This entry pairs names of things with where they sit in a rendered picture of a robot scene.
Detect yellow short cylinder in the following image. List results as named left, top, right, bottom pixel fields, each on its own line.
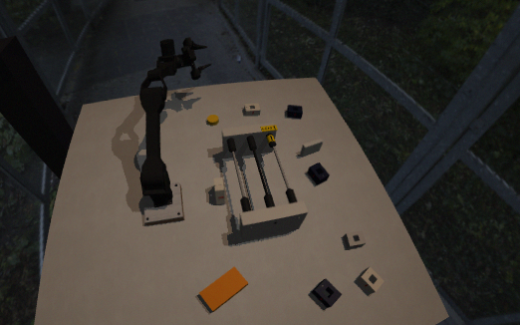
left=207, top=115, right=219, bottom=126

